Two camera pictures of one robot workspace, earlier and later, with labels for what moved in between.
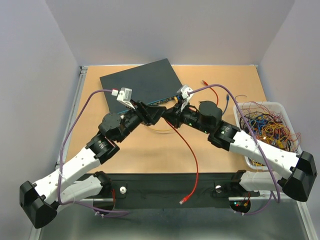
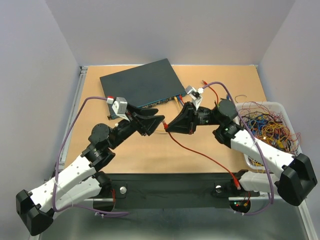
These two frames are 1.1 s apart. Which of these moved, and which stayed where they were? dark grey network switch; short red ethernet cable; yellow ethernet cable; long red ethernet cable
Moved: long red ethernet cable
Stayed: dark grey network switch; short red ethernet cable; yellow ethernet cable
